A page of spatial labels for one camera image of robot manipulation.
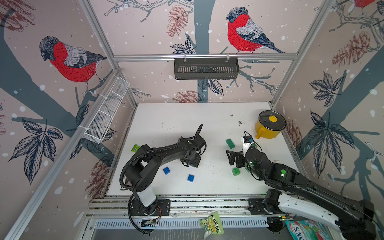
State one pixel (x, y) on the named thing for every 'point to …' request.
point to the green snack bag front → (211, 225)
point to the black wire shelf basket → (204, 68)
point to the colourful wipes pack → (308, 230)
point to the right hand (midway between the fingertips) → (233, 149)
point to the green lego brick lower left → (236, 171)
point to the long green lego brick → (230, 144)
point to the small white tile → (277, 161)
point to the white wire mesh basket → (102, 119)
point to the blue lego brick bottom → (191, 178)
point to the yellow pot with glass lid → (270, 124)
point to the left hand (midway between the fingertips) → (195, 159)
